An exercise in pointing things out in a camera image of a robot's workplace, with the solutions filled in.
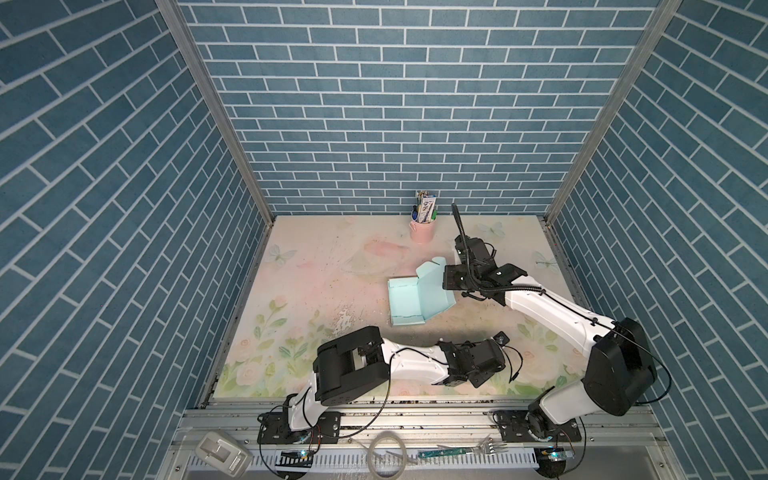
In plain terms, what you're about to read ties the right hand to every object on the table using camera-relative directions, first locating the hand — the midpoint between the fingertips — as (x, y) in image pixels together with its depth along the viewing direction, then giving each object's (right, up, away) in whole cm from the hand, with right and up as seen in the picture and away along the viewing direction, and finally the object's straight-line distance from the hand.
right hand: (441, 271), depth 86 cm
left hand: (+12, -26, -3) cm, 28 cm away
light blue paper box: (-7, -10, +11) cm, 16 cm away
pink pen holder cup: (-4, +12, +24) cm, 28 cm away
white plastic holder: (-54, -41, -18) cm, 70 cm away
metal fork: (+9, -41, -15) cm, 45 cm away
